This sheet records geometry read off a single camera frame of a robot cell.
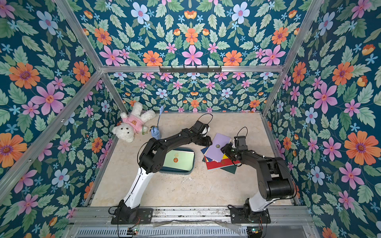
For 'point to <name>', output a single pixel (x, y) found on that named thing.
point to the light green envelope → (179, 159)
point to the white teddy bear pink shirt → (131, 124)
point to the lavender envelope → (214, 151)
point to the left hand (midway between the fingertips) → (212, 141)
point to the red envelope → (224, 162)
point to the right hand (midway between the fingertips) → (223, 149)
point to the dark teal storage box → (169, 170)
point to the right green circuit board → (254, 232)
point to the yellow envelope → (224, 156)
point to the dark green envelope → (231, 169)
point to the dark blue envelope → (204, 150)
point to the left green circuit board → (133, 231)
